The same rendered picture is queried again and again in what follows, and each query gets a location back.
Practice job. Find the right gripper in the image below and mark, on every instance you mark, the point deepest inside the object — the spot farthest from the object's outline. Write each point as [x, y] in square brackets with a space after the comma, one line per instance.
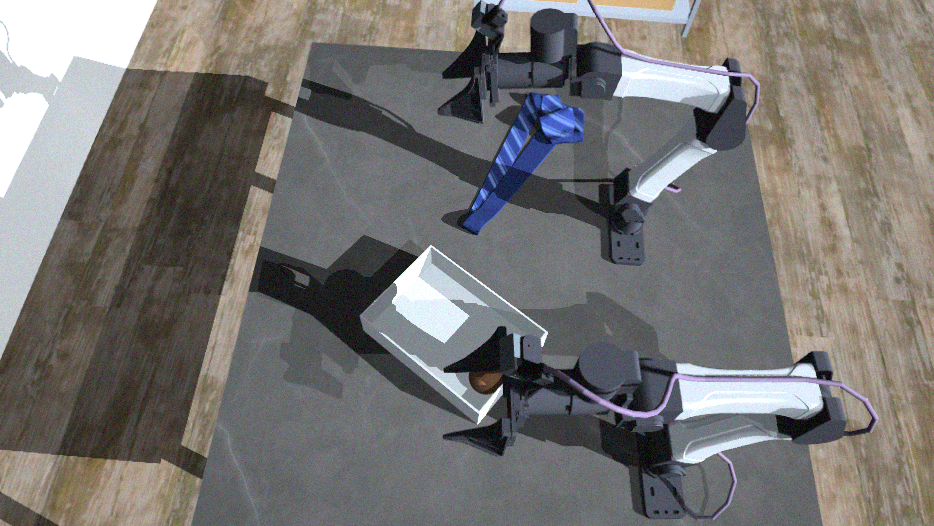
[509, 71]

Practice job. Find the brown ball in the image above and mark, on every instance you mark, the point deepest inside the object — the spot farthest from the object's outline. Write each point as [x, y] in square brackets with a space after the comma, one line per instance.
[486, 382]

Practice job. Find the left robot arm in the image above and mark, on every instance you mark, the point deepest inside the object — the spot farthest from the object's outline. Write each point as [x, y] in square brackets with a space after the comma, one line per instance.
[752, 405]

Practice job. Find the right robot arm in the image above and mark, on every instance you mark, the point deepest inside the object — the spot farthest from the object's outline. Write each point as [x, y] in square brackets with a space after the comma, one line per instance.
[604, 72]

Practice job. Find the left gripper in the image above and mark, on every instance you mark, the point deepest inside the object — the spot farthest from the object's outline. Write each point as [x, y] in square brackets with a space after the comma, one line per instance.
[494, 439]

